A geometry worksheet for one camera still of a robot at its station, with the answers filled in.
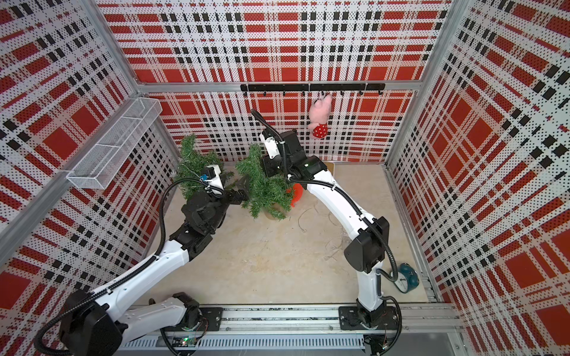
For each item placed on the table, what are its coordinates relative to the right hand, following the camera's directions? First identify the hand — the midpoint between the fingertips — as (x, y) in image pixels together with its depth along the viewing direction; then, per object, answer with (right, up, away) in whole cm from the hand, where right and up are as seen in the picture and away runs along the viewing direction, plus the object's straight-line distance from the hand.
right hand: (265, 160), depth 77 cm
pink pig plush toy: (+21, +23, +16) cm, 35 cm away
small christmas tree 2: (+2, -12, +5) cm, 14 cm away
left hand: (-8, -5, -2) cm, 10 cm away
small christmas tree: (-27, -1, +4) cm, 28 cm away
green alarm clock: (+50, -42, 0) cm, 65 cm away
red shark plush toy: (+11, -12, +28) cm, 32 cm away
